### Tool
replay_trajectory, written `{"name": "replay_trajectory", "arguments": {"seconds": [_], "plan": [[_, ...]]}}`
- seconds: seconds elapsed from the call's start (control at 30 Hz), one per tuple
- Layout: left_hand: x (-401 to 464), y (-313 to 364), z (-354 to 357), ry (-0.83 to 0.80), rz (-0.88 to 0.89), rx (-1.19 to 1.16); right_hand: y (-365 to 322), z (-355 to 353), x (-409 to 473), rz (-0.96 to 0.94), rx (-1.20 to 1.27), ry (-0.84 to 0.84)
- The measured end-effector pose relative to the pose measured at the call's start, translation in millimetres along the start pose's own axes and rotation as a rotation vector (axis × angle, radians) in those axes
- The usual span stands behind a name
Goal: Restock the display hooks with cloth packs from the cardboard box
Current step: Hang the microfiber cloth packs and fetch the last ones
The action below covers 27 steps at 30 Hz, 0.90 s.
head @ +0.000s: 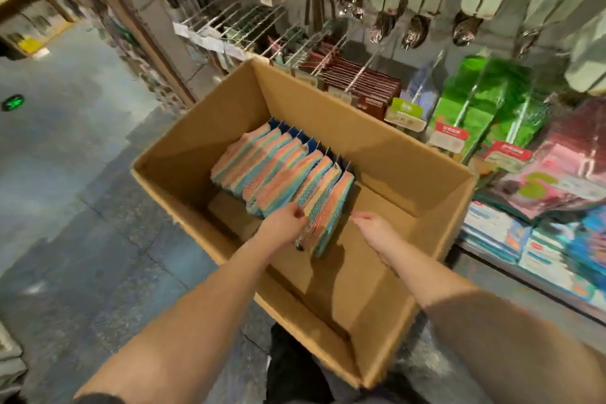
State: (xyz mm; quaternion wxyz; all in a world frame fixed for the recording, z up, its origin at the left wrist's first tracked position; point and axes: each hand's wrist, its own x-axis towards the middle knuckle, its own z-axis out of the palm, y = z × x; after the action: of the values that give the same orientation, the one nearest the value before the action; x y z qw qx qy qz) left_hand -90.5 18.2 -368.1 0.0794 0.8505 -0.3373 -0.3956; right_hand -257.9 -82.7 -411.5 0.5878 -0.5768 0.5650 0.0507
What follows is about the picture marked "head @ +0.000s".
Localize person's right hand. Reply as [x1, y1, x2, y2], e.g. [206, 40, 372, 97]
[349, 210, 409, 268]

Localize person's left hand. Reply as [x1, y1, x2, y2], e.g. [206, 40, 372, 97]
[252, 204, 311, 254]

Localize colourful sponge packets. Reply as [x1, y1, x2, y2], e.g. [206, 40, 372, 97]
[210, 117, 357, 260]

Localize brown cardboard box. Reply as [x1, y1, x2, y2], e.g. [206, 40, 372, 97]
[131, 57, 478, 389]

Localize person's right forearm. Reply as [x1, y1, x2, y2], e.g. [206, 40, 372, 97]
[381, 242, 606, 404]

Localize person's grey trousers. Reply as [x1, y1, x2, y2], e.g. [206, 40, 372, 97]
[265, 323, 429, 404]

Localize person's dark left sleeve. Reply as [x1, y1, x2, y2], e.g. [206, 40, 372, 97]
[71, 391, 126, 404]

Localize background shelf with yellow ledges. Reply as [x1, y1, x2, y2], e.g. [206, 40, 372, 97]
[0, 0, 75, 61]

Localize teal cloth packets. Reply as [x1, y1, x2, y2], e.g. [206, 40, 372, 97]
[459, 198, 606, 313]

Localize dark red chopstick bundle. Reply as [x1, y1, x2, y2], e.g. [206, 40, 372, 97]
[265, 39, 405, 122]

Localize hanging green packets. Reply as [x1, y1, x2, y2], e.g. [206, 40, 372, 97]
[383, 55, 556, 169]

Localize row of white price tags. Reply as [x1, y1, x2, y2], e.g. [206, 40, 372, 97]
[172, 18, 354, 103]

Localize pink goods pile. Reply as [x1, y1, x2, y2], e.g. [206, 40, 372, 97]
[481, 98, 606, 222]

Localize row of hanging dark utensils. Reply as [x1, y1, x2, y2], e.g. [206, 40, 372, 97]
[23, 0, 189, 118]

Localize grey chopstick display rack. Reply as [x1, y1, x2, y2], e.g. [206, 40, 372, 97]
[57, 0, 606, 324]

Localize green floor marker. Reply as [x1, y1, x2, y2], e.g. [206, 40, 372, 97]
[0, 94, 28, 113]

